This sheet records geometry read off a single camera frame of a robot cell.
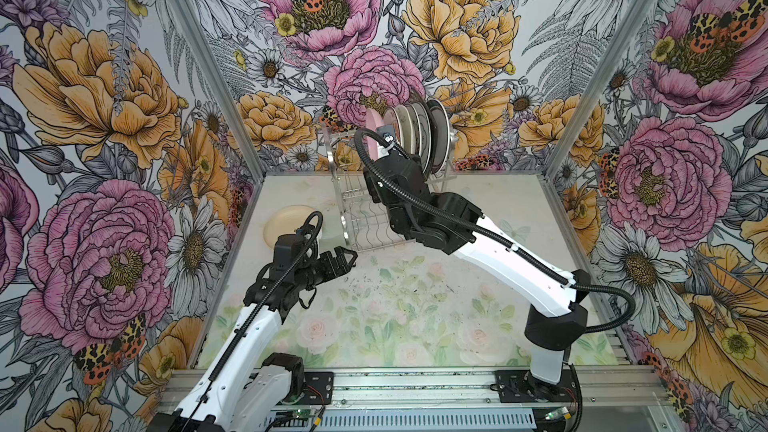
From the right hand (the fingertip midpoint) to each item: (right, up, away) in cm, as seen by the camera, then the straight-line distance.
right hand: (390, 167), depth 64 cm
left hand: (-12, -25, +15) cm, 32 cm away
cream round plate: (-37, -14, +42) cm, 57 cm away
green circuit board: (-21, -57, +7) cm, 61 cm away
